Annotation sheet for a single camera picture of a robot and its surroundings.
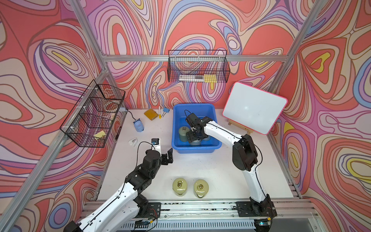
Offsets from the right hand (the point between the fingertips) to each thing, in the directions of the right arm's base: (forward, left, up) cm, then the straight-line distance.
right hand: (196, 140), depth 95 cm
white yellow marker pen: (+30, +28, -3) cm, 41 cm away
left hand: (-12, +18, +11) cm, 24 cm away
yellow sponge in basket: (-9, +50, +23) cm, 56 cm away
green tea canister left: (+5, +9, +4) cm, 11 cm away
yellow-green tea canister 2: (-29, +11, +3) cm, 31 cm away
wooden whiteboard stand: (+16, -27, -1) cm, 31 cm away
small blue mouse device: (+13, +41, +2) cm, 43 cm away
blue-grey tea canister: (-2, +1, 0) cm, 2 cm away
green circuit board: (-44, +31, -7) cm, 54 cm away
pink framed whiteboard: (+11, -40, +15) cm, 44 cm away
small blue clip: (+34, +24, -4) cm, 41 cm away
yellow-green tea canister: (-31, 0, +4) cm, 31 cm away
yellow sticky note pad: (+29, +35, -3) cm, 46 cm away
